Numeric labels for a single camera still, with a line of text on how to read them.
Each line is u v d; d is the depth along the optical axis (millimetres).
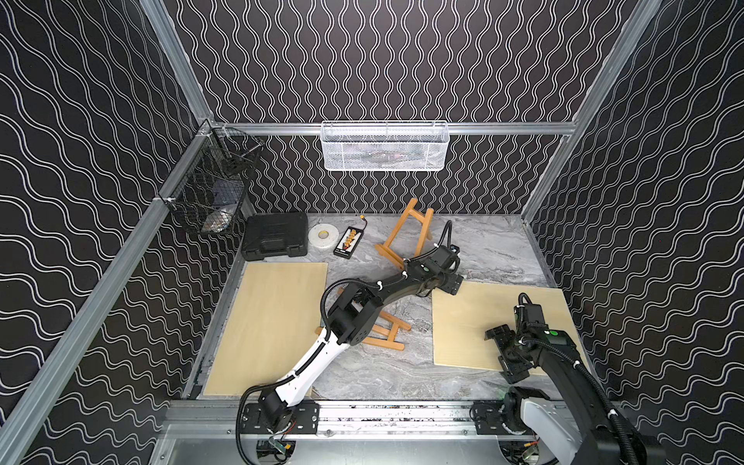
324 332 629
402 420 763
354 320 626
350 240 1098
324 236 1136
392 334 874
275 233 1159
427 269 784
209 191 948
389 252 1031
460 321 942
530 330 616
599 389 471
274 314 950
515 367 732
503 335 760
